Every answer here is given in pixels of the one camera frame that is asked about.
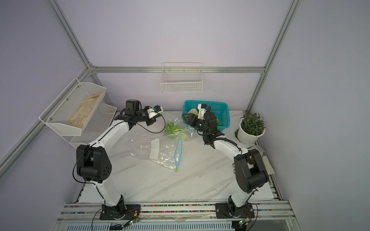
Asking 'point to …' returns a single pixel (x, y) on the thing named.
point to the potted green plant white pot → (251, 127)
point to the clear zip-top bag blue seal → (165, 148)
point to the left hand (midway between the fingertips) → (158, 114)
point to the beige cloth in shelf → (79, 119)
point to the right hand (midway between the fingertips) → (185, 117)
